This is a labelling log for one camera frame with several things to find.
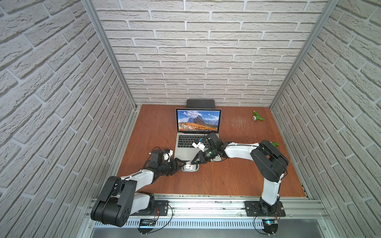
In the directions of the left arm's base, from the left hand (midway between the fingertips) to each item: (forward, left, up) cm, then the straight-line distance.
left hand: (184, 164), depth 85 cm
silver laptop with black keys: (+25, -5, +5) cm, 26 cm away
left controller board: (-29, +18, -7) cm, 35 cm away
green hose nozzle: (+37, -54, +1) cm, 66 cm away
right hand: (0, -6, +1) cm, 6 cm away
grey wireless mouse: (-2, -2, -1) cm, 3 cm away
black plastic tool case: (+50, -11, +2) cm, 51 cm away
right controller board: (-30, -43, -3) cm, 52 cm away
